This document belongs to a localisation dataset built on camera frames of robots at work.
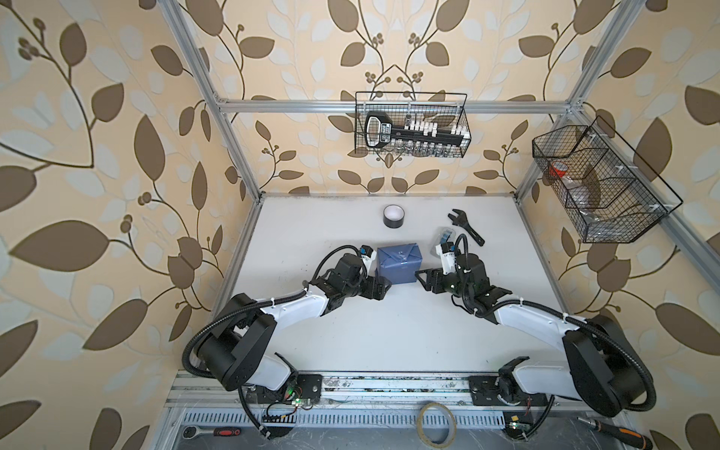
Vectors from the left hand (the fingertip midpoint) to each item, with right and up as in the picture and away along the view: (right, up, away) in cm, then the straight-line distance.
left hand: (382, 278), depth 86 cm
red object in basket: (+51, +33, -4) cm, 61 cm away
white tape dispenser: (+24, +13, +15) cm, 31 cm away
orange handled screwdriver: (+58, -34, -19) cm, 70 cm away
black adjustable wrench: (+33, +19, +25) cm, 46 cm away
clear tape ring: (+16, -32, -20) cm, 41 cm away
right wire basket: (+60, +25, -12) cm, 66 cm away
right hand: (+13, +1, +1) cm, 13 cm away
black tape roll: (+6, +20, +28) cm, 35 cm away
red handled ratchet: (-48, -34, -18) cm, 62 cm away
